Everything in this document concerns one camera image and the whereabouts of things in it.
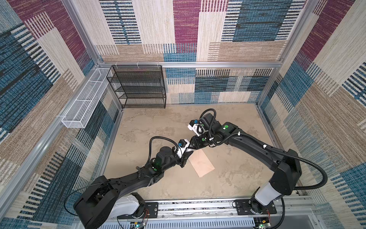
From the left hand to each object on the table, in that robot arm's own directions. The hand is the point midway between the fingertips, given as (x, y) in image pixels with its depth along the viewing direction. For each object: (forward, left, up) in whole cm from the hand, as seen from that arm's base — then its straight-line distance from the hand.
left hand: (191, 147), depth 79 cm
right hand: (-2, 0, +2) cm, 2 cm away
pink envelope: (-1, -7, -18) cm, 19 cm away
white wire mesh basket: (+25, +71, +1) cm, 75 cm away
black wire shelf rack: (+51, +37, +3) cm, 63 cm away
